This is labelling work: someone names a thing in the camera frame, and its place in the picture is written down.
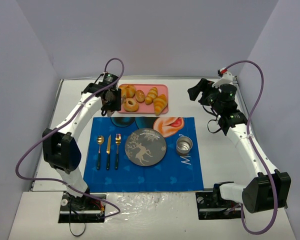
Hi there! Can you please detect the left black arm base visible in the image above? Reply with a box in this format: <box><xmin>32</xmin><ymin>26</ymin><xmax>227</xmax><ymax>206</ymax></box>
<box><xmin>58</xmin><ymin>192</ymin><xmax>106</xmax><ymax>224</ymax></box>

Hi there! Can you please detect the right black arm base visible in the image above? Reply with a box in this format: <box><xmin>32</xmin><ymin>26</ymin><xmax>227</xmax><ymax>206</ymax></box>
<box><xmin>195</xmin><ymin>181</ymin><xmax>245</xmax><ymax>220</ymax></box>

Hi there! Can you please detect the small sesame bun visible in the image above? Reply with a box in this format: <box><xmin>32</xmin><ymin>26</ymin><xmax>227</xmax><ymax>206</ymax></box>
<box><xmin>135</xmin><ymin>89</ymin><xmax>146</xmax><ymax>103</ymax></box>

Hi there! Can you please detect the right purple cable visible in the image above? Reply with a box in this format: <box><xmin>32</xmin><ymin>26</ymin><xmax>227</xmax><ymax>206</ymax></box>
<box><xmin>226</xmin><ymin>59</ymin><xmax>278</xmax><ymax>235</ymax></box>

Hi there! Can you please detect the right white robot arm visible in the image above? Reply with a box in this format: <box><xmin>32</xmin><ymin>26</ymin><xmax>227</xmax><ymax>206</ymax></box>
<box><xmin>187</xmin><ymin>78</ymin><xmax>291</xmax><ymax>214</ymax></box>

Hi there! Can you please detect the large striped croissant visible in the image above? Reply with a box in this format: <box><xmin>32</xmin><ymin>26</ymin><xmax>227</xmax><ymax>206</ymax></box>
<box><xmin>153</xmin><ymin>94</ymin><xmax>168</xmax><ymax>116</ymax></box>

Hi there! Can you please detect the gold spoon dark handle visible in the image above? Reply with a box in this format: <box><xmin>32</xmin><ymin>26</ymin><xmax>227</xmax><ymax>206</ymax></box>
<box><xmin>96</xmin><ymin>135</ymin><xmax>105</xmax><ymax>170</ymax></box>

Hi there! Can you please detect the grey reindeer plate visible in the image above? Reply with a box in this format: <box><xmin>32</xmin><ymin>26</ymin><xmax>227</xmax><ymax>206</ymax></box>
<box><xmin>124</xmin><ymin>128</ymin><xmax>167</xmax><ymax>167</ymax></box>

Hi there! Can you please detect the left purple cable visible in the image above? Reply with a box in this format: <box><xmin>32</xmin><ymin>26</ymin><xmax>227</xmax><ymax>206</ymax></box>
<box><xmin>15</xmin><ymin>58</ymin><xmax>125</xmax><ymax>218</ymax></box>

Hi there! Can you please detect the silver metal cup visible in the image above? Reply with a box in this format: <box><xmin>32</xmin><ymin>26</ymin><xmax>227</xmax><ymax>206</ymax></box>
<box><xmin>176</xmin><ymin>136</ymin><xmax>193</xmax><ymax>156</ymax></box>

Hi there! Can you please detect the gold knife dark handle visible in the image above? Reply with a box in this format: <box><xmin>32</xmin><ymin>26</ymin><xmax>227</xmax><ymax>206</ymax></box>
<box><xmin>106</xmin><ymin>135</ymin><xmax>112</xmax><ymax>170</ymax></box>

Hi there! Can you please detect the sugared ring donut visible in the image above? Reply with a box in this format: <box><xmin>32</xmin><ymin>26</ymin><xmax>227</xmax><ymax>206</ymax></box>
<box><xmin>123</xmin><ymin>98</ymin><xmax>139</xmax><ymax>112</ymax></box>

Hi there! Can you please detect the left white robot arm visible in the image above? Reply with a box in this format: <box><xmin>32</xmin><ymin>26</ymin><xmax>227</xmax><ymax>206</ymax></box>
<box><xmin>42</xmin><ymin>72</ymin><xmax>121</xmax><ymax>198</ymax></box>

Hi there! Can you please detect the gold fork dark handle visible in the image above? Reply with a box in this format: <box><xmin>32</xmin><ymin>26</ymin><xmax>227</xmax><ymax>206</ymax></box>
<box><xmin>114</xmin><ymin>133</ymin><xmax>121</xmax><ymax>170</ymax></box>

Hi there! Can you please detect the blue cartoon placemat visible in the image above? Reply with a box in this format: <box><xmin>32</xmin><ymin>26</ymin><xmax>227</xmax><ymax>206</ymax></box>
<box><xmin>83</xmin><ymin>117</ymin><xmax>204</xmax><ymax>193</ymax></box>

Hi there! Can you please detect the round pumpkin-shaped bun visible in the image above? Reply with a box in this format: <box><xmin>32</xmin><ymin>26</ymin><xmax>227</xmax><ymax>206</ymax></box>
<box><xmin>119</xmin><ymin>84</ymin><xmax>136</xmax><ymax>98</ymax></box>

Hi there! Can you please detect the purple cable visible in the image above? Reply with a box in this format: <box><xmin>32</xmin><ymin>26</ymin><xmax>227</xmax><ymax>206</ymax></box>
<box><xmin>226</xmin><ymin>59</ymin><xmax>278</xmax><ymax>235</ymax></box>
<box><xmin>15</xmin><ymin>58</ymin><xmax>125</xmax><ymax>218</ymax></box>

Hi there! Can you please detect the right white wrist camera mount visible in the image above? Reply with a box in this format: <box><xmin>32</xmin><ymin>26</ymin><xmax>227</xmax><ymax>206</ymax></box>
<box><xmin>212</xmin><ymin>67</ymin><xmax>234</xmax><ymax>88</ymax></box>

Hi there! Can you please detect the small striped croissant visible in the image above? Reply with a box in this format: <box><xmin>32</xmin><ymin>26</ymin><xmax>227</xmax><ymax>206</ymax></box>
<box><xmin>144</xmin><ymin>87</ymin><xmax>158</xmax><ymax>105</ymax></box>

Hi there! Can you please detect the pink rectangular tray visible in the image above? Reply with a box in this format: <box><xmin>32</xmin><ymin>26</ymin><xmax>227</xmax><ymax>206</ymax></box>
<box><xmin>119</xmin><ymin>83</ymin><xmax>169</xmax><ymax>116</ymax></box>

